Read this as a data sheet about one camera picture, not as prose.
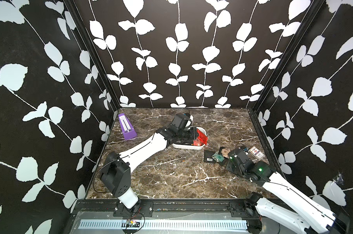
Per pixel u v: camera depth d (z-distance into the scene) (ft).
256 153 3.05
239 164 1.89
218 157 3.04
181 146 3.13
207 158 3.05
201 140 2.68
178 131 2.06
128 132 3.23
